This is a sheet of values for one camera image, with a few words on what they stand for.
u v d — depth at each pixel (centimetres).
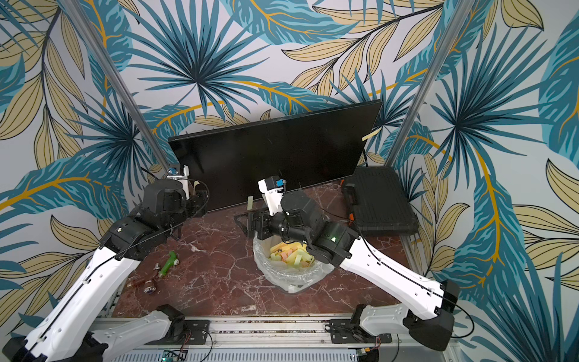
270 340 73
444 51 77
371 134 77
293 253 85
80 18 69
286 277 60
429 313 38
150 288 79
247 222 51
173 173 54
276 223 53
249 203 86
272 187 52
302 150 98
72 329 37
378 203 99
